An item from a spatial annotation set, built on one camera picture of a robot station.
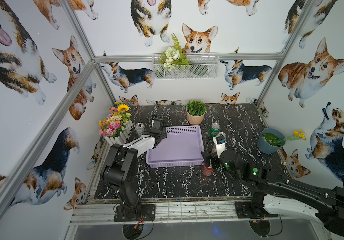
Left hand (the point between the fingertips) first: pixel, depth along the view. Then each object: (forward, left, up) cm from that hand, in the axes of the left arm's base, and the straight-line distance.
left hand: (157, 127), depth 98 cm
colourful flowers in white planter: (-4, +23, +9) cm, 25 cm away
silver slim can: (-3, +10, +4) cm, 11 cm away
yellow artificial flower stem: (-15, -79, +10) cm, 81 cm away
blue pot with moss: (-11, -70, -1) cm, 71 cm away
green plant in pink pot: (+10, -25, +5) cm, 27 cm away
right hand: (-21, -30, +13) cm, 39 cm away
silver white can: (-10, -39, +6) cm, 41 cm away
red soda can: (-29, -29, -1) cm, 41 cm away
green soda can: (-3, -37, +2) cm, 37 cm away
